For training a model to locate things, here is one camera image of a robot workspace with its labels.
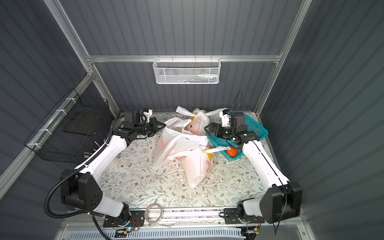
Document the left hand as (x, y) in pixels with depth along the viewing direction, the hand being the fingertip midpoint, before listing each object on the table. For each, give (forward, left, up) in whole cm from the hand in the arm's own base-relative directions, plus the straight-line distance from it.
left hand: (168, 125), depth 79 cm
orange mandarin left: (-6, -37, -19) cm, 42 cm away
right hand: (-2, -24, -1) cm, 24 cm away
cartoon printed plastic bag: (+12, -17, -13) cm, 25 cm away
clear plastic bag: (-16, -15, -13) cm, 26 cm away
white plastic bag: (-7, -3, -4) cm, 8 cm away
